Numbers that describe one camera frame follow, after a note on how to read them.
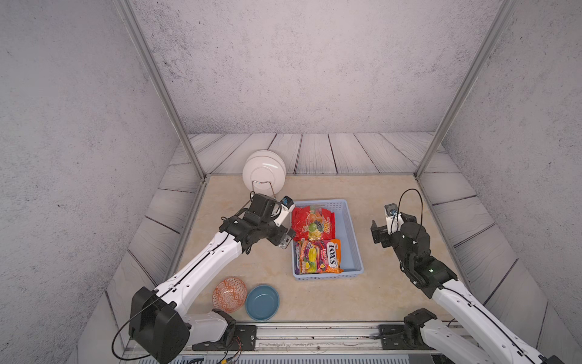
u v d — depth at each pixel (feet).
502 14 2.34
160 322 1.26
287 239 2.30
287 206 2.28
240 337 2.38
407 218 2.38
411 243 1.80
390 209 2.12
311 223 2.98
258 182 3.36
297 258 2.78
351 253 3.02
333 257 2.69
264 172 3.34
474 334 1.51
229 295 2.67
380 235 2.26
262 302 2.61
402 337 2.38
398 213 2.09
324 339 2.44
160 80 2.80
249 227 1.79
